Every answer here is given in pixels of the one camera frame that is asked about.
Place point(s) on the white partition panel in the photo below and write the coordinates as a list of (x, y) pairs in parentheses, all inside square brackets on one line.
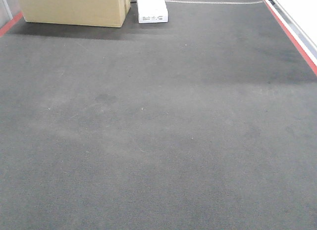
[(302, 12)]

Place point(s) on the long flat white box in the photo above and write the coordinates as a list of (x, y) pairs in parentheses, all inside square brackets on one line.
[(151, 7)]

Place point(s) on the large brown cardboard box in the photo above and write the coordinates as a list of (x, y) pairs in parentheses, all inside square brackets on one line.
[(74, 10)]

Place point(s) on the conveyor with dark grey belt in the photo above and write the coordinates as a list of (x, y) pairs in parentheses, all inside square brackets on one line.
[(123, 116)]

